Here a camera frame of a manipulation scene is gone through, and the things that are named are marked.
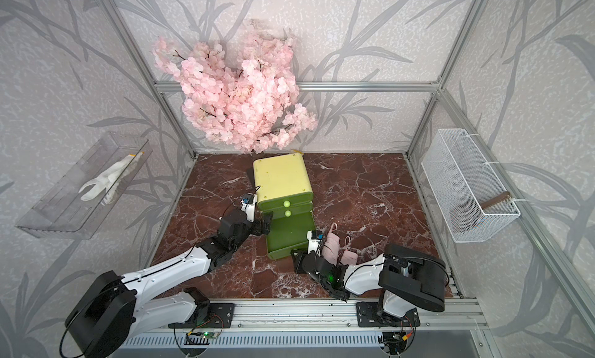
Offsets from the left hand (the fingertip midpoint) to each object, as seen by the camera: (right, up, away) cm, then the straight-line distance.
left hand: (261, 210), depth 85 cm
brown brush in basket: (+69, +1, -14) cm, 70 cm away
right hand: (+11, -15, -2) cm, 19 cm away
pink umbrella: (+32, -17, -1) cm, 37 cm away
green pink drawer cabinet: (+9, +5, -6) cm, 12 cm away
